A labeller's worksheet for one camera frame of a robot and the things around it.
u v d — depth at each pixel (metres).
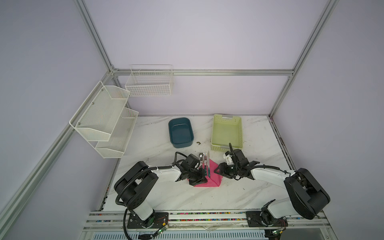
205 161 0.96
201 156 0.95
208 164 0.93
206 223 0.73
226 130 1.13
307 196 0.44
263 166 0.58
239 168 0.70
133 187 0.45
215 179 0.86
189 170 0.73
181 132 1.08
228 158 0.84
